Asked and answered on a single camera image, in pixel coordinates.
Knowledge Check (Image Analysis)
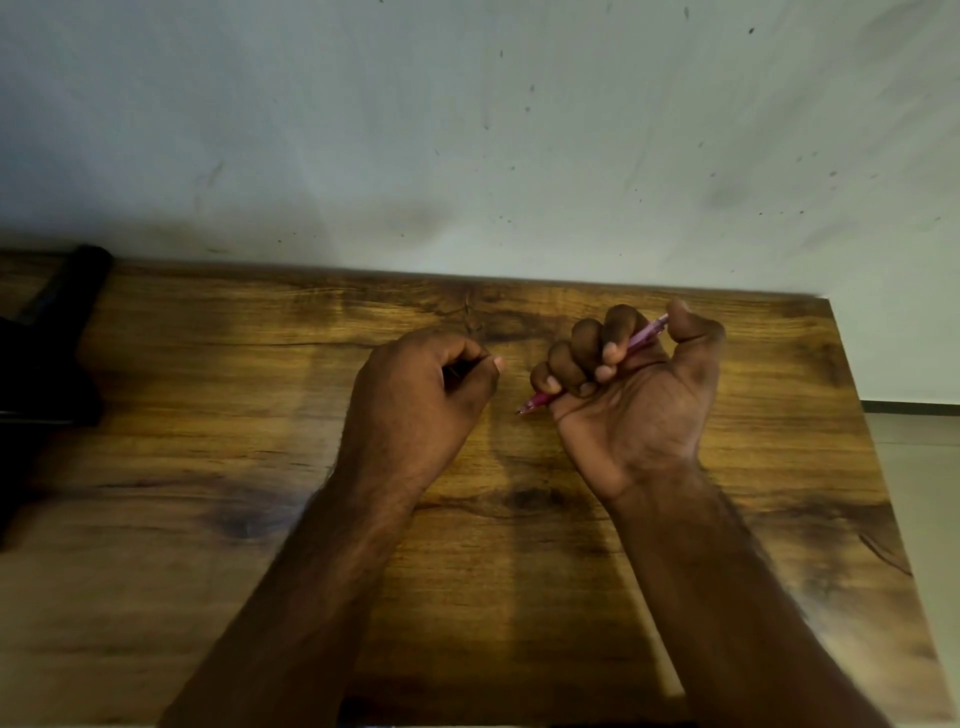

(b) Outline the person's left forearm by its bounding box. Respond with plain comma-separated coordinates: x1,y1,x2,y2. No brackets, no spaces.
157,464,433,728

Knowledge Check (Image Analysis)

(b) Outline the pink mechanical pencil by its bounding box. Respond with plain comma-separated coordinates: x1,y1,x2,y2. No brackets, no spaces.
515,312,671,417

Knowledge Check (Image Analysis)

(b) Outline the person's right hand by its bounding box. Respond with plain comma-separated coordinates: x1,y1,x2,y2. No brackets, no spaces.
529,297,727,505

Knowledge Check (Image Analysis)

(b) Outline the black stand base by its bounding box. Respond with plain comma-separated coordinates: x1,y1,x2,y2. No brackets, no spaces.
0,244,116,553

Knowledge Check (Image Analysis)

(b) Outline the person's right forearm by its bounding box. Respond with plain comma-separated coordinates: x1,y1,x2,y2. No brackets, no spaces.
607,461,894,728

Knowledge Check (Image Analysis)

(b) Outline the person's left hand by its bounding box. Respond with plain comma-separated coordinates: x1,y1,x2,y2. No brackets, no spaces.
335,326,506,500

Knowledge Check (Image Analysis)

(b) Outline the dark skirting board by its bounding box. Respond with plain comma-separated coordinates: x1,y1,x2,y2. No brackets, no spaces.
860,399,960,418

